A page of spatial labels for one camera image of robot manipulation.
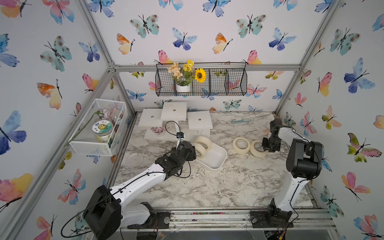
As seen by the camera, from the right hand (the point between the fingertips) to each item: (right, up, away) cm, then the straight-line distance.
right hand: (268, 147), depth 97 cm
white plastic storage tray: (-34, -6, -2) cm, 35 cm away
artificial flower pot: (-54, +42, -4) cm, 69 cm away
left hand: (-49, +2, -15) cm, 51 cm away
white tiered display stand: (-67, +15, -4) cm, 68 cm away
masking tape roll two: (-44, 0, -9) cm, 45 cm away
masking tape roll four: (-8, -1, -1) cm, 8 cm away
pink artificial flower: (-71, +11, 0) cm, 72 cm away
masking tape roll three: (-42, +5, -4) cm, 42 cm away
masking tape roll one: (-16, +1, +4) cm, 17 cm away
